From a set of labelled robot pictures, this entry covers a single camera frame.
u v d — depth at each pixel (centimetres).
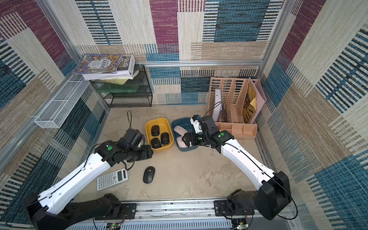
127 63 84
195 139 69
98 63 82
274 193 39
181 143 96
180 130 103
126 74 81
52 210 38
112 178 83
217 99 94
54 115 70
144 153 67
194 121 72
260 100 83
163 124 106
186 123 106
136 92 97
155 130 102
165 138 98
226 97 113
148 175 84
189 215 73
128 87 99
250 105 87
